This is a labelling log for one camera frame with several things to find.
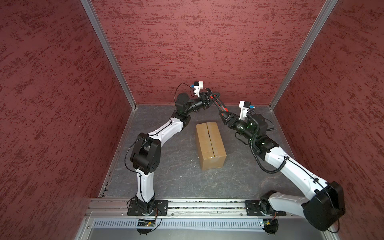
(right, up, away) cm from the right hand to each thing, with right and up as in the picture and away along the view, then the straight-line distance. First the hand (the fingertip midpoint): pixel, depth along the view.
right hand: (219, 116), depth 73 cm
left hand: (+1, +10, 0) cm, 10 cm away
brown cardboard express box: (-3, -18, +5) cm, 19 cm away
